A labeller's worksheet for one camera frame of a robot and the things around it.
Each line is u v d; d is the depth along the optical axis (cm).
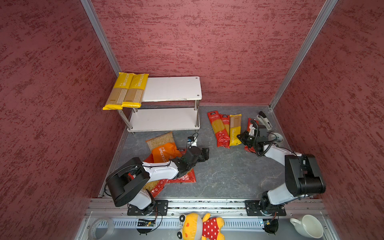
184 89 83
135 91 77
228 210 74
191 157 65
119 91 77
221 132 100
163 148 90
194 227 63
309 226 67
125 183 44
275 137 101
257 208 74
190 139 77
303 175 46
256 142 73
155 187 77
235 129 100
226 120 108
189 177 81
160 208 74
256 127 75
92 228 66
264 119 108
